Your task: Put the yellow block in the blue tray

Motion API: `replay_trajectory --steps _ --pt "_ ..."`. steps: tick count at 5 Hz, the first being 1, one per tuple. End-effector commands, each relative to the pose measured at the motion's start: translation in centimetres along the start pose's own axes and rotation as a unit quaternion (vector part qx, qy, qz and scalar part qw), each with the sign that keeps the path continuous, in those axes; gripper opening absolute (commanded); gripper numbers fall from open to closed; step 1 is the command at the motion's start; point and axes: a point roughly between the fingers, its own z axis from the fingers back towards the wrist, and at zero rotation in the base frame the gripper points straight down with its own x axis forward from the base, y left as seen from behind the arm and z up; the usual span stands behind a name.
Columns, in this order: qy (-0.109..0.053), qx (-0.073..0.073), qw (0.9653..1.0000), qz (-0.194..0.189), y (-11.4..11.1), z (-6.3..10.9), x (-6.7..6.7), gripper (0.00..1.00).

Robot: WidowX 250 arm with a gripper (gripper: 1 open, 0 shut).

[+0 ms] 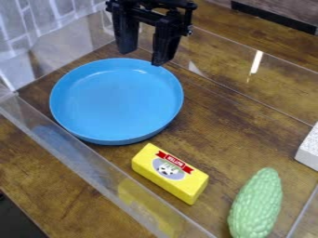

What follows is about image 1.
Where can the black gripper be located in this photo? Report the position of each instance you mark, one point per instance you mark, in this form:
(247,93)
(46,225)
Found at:
(168,16)

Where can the blue round tray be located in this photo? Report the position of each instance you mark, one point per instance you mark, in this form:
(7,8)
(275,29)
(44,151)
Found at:
(116,101)

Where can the white foam block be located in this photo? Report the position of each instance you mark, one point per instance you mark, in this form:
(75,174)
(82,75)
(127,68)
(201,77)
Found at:
(306,153)

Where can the clear acrylic front wall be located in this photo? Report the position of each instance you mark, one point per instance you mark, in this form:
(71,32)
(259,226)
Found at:
(98,171)

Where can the clear acrylic back wall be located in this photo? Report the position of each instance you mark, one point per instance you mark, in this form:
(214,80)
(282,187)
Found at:
(259,76)

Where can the clear acrylic wall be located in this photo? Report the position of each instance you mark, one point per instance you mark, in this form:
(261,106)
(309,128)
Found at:
(98,171)
(259,76)

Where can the yellow butter block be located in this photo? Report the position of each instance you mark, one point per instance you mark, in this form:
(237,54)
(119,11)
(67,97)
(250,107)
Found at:
(167,171)

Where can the green bitter gourd toy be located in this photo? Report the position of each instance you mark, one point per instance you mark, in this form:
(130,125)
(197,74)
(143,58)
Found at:
(257,205)

